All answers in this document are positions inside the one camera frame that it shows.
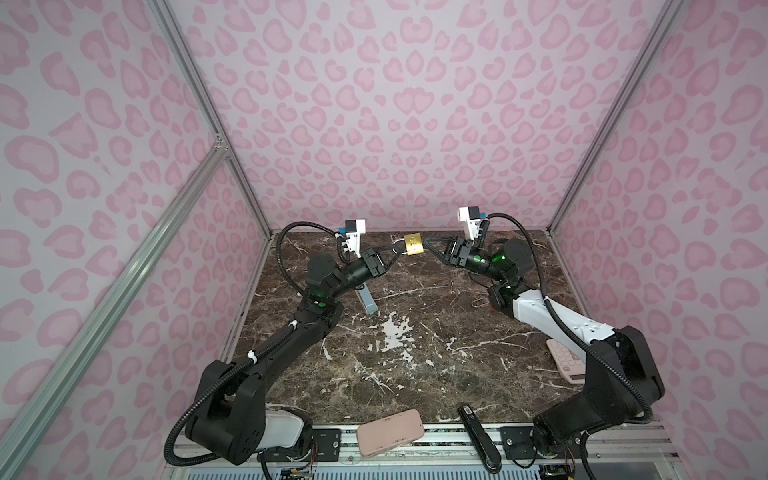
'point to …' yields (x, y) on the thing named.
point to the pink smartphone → (388, 432)
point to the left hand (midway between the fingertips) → (406, 246)
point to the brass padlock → (414, 244)
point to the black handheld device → (487, 450)
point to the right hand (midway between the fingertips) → (428, 246)
